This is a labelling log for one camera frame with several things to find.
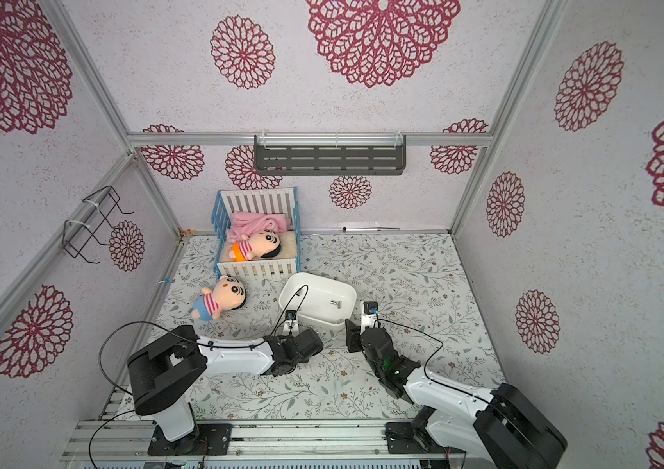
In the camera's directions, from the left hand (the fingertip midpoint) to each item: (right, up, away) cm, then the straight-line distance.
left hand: (297, 344), depth 91 cm
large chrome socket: (+13, +12, +8) cm, 20 cm away
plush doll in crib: (-13, +32, +9) cm, 36 cm away
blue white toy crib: (-8, +49, +18) cm, 53 cm away
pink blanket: (-21, +40, +19) cm, 49 cm away
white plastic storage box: (+7, +12, +6) cm, 15 cm away
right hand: (+19, +8, -5) cm, 21 cm away
